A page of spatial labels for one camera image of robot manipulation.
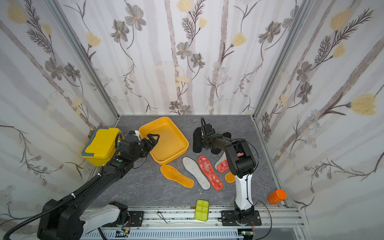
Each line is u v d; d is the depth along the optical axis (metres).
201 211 0.76
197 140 0.93
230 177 0.88
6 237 0.35
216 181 0.86
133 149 0.62
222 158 0.95
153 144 0.73
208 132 0.82
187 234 0.70
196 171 0.91
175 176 0.88
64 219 0.39
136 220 0.73
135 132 0.75
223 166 0.91
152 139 0.73
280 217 0.75
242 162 0.55
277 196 0.73
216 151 0.98
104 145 0.86
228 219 0.74
